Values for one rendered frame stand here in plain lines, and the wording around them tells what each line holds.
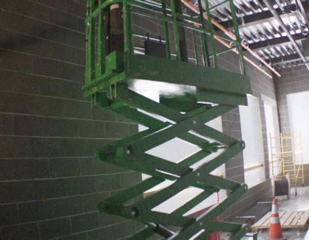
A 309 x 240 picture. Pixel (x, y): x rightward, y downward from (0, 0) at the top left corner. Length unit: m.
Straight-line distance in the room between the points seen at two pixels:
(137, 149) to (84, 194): 1.24
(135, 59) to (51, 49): 1.28
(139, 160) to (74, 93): 1.32
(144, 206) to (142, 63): 1.04
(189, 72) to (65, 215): 1.84
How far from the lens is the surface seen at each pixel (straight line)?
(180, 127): 2.51
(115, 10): 2.46
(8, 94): 2.87
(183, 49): 2.89
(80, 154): 3.28
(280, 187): 8.72
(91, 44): 2.57
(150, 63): 2.30
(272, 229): 5.15
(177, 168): 2.52
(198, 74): 2.61
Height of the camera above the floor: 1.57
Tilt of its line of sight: 7 degrees up
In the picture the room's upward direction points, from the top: 4 degrees counter-clockwise
